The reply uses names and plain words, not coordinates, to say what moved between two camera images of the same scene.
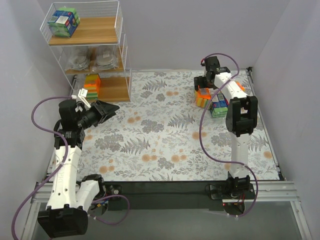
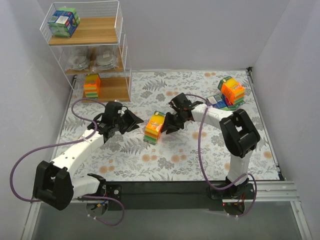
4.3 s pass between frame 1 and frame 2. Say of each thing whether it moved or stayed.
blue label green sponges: stayed
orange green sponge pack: stayed
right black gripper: moved
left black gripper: moved
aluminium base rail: stayed
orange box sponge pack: moved
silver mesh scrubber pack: stayed
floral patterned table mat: stayed
